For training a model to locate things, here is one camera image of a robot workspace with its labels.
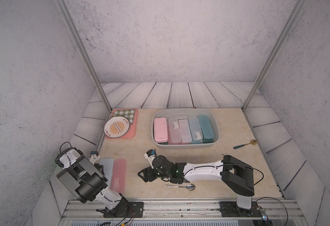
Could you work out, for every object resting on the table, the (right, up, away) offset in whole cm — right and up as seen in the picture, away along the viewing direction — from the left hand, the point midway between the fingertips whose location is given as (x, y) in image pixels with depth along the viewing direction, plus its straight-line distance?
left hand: (95, 174), depth 82 cm
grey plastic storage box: (+55, +36, +29) cm, 72 cm away
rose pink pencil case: (+13, -2, +3) cm, 13 cm away
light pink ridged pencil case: (+37, +22, +14) cm, 45 cm away
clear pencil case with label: (+47, +22, +20) cm, 56 cm away
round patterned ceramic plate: (+3, +26, +26) cm, 37 cm away
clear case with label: (+62, +24, +21) cm, 70 cm away
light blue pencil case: (+5, +4, +5) cm, 8 cm away
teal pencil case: (+70, +22, +18) cm, 75 cm away
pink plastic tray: (+15, +23, +26) cm, 38 cm away
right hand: (+28, +3, -6) cm, 29 cm away
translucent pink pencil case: (+54, +24, +20) cm, 62 cm away
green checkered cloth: (+9, +37, +35) cm, 51 cm away
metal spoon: (+54, -6, -2) cm, 55 cm away
